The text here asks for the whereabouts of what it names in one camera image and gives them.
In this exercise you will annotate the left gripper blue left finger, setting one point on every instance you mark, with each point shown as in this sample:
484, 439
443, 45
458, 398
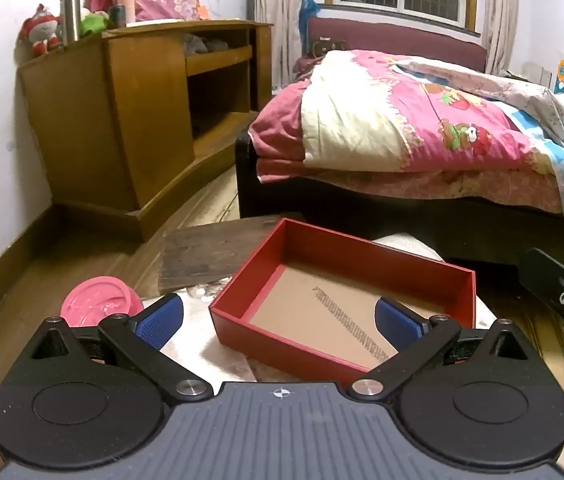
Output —
136, 342

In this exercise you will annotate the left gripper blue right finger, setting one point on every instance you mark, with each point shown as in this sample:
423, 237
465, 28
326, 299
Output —
420, 344

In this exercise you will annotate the white plastic table cover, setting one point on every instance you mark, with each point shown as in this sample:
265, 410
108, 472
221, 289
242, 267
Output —
196, 347

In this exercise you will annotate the pink lidded drink cup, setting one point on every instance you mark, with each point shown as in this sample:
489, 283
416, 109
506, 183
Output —
91, 301

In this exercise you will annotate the dark wooden board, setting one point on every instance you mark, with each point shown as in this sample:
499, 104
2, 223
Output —
205, 254

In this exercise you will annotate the red cardboard box tray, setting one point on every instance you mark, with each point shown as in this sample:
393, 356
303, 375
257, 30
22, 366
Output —
304, 301

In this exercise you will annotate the floral grey bedsheet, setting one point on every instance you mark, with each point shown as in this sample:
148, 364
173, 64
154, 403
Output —
542, 104

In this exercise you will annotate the wooden TV cabinet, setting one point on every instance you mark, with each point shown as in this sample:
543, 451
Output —
132, 122

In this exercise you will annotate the pink strawberry quilt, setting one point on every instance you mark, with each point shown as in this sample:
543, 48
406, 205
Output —
359, 121

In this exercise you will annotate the right beige curtain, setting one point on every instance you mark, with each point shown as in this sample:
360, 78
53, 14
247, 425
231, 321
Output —
499, 33

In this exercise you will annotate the beige curtain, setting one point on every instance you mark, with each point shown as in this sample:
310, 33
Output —
499, 33
283, 15

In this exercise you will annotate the green plush toy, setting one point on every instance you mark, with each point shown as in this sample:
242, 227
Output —
93, 23

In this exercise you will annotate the red santa plush doll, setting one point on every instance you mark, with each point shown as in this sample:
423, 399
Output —
41, 31

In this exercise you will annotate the dark small jar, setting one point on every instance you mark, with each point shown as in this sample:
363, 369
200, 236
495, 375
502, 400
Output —
117, 16

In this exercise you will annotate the stainless steel thermos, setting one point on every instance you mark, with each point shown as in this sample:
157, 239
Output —
70, 21

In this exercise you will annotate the pink candle cylinder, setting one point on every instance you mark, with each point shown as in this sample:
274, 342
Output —
130, 10

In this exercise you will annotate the blue plastic bag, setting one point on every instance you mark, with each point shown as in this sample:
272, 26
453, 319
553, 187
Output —
308, 9

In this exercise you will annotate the left beige curtain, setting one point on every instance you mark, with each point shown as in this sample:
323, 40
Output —
283, 15

